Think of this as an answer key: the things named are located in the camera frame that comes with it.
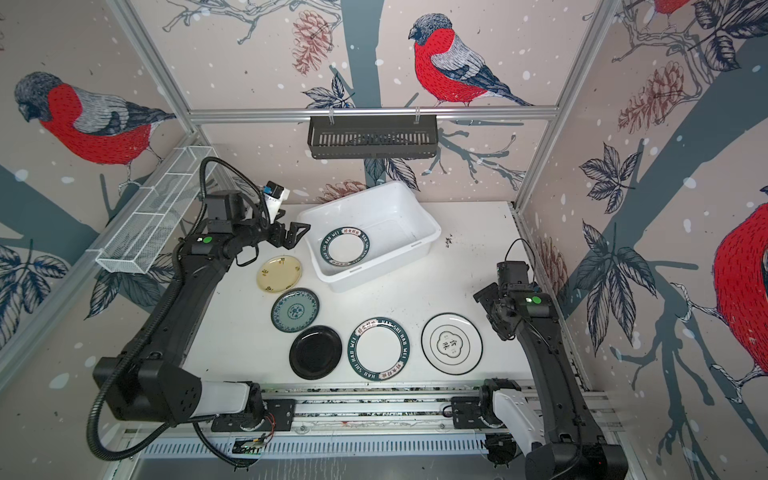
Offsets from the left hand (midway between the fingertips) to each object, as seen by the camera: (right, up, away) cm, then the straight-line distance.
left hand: (292, 217), depth 76 cm
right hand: (+50, -25, +2) cm, 56 cm away
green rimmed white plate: (+8, -9, +32) cm, 34 cm away
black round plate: (+4, -38, +6) cm, 39 cm away
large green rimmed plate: (+22, -38, +8) cm, 45 cm away
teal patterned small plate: (-5, -29, +17) cm, 34 cm away
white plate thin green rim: (+44, -37, +10) cm, 58 cm away
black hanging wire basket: (+19, +31, +31) cm, 47 cm away
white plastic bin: (+28, -2, +40) cm, 49 cm away
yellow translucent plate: (-13, -19, +25) cm, 34 cm away
